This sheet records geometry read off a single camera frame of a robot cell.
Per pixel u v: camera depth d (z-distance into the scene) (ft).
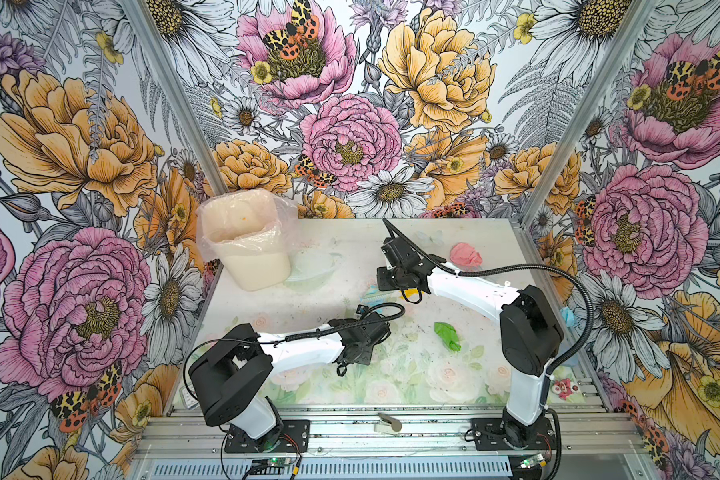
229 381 1.43
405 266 2.26
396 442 2.45
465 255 3.56
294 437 2.42
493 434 2.40
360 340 2.19
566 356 1.65
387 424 2.45
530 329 1.61
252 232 2.68
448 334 2.98
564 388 2.55
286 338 1.65
